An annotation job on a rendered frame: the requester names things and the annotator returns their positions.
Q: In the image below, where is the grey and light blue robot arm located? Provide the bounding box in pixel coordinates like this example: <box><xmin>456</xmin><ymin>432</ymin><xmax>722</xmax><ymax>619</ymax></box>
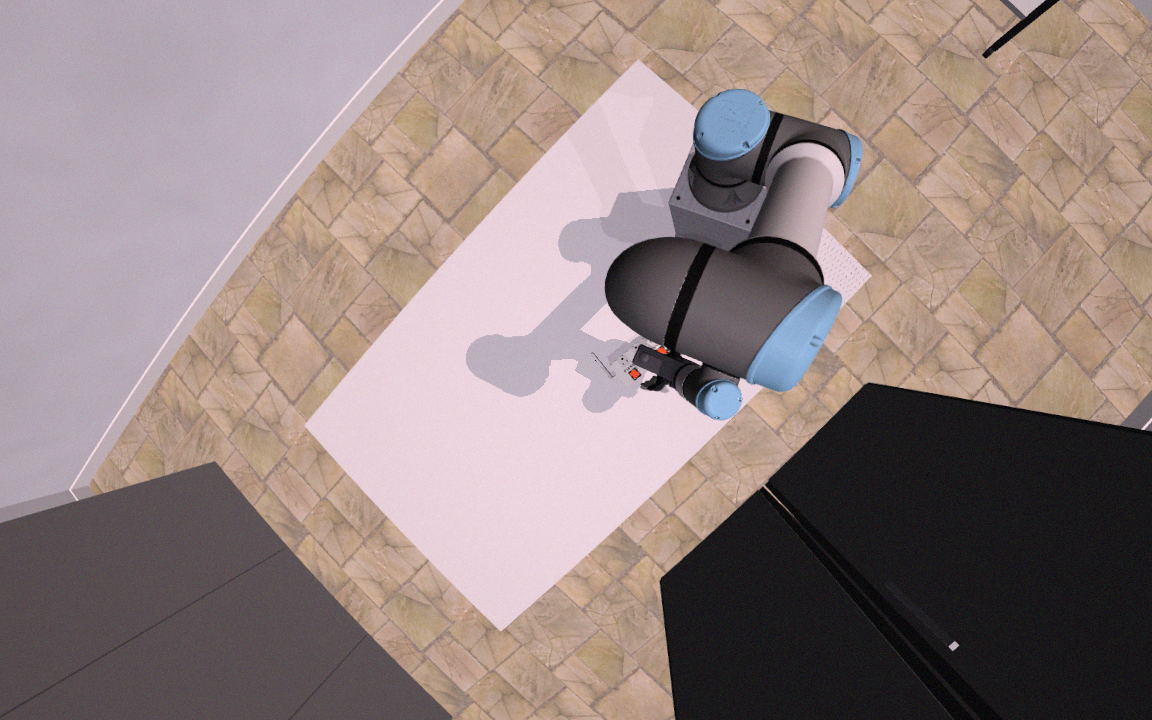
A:
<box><xmin>605</xmin><ymin>89</ymin><xmax>863</xmax><ymax>420</ymax></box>

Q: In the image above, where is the grey power strip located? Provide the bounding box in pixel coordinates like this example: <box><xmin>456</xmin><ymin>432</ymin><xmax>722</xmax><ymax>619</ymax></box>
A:
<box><xmin>591</xmin><ymin>338</ymin><xmax>668</xmax><ymax>386</ymax></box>

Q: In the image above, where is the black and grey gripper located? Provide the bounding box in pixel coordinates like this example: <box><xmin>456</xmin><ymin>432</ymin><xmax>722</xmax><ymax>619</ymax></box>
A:
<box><xmin>641</xmin><ymin>348</ymin><xmax>699</xmax><ymax>393</ymax></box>

